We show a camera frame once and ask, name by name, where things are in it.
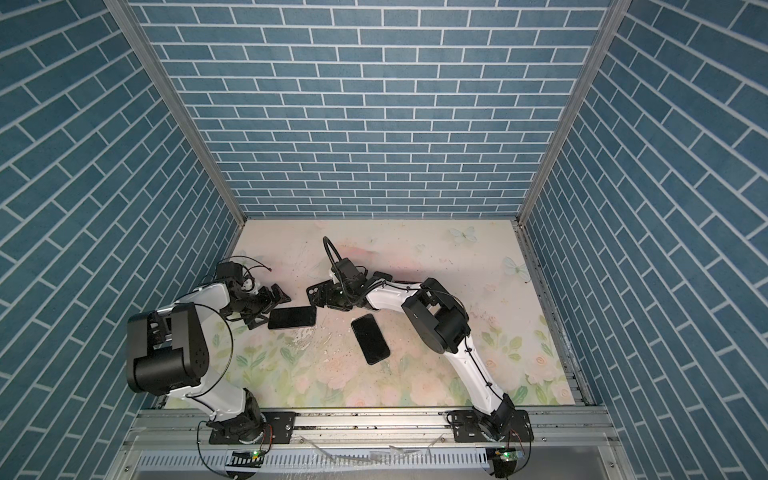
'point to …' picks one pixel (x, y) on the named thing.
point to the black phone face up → (370, 339)
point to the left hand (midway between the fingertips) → (280, 304)
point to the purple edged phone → (283, 318)
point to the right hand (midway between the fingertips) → (314, 301)
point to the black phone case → (316, 294)
